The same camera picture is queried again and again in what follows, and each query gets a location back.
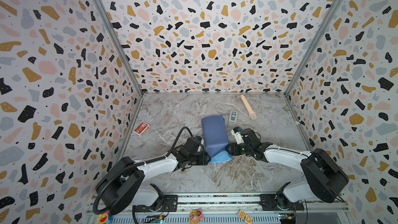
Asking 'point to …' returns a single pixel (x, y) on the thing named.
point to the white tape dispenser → (233, 117)
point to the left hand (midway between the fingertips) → (209, 157)
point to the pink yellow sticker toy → (195, 215)
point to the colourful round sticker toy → (102, 218)
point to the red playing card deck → (141, 128)
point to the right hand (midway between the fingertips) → (226, 145)
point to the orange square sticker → (241, 214)
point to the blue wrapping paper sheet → (215, 135)
